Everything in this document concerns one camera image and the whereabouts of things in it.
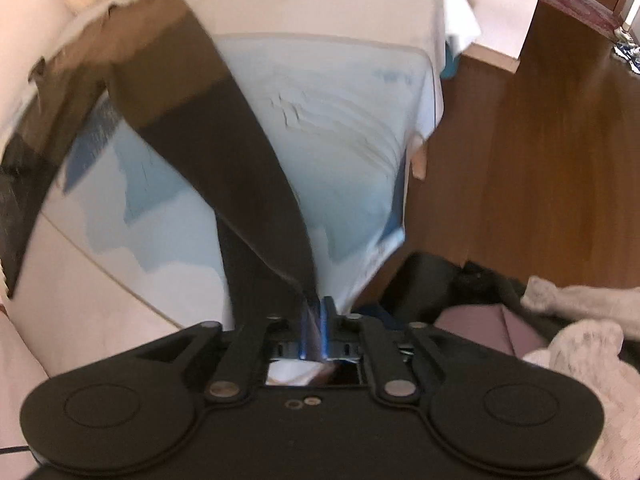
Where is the black bag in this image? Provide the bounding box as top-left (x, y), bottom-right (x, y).
top-left (354, 252), bottom-right (560, 358)

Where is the blue patterned table mat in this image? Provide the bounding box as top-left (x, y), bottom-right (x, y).
top-left (39, 34), bottom-right (434, 331)

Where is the brown two-tone shirt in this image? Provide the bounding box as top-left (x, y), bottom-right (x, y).
top-left (1, 0), bottom-right (319, 324)

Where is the white lace cloth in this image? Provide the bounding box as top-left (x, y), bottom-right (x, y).
top-left (521, 276), bottom-right (639, 479)

